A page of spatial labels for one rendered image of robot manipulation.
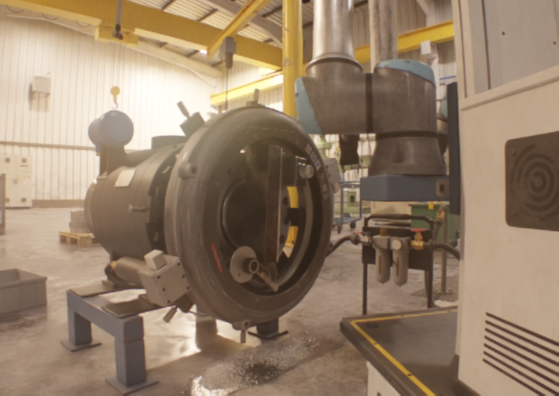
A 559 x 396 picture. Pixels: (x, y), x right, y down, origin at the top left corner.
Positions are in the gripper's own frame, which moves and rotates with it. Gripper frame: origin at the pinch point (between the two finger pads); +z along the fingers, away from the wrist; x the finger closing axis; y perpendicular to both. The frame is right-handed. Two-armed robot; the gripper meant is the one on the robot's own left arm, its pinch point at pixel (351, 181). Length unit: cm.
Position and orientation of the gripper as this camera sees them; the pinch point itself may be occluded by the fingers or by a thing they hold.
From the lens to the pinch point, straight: 148.5
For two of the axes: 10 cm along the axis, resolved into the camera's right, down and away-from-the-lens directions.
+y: -0.5, -3.9, 9.2
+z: 1.0, 9.1, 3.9
